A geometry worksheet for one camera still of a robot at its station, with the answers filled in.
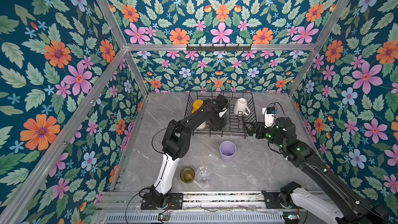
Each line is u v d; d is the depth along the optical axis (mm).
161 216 705
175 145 548
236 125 956
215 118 800
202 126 958
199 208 723
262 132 651
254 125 647
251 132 662
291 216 704
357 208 396
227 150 861
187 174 816
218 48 923
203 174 821
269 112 639
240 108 985
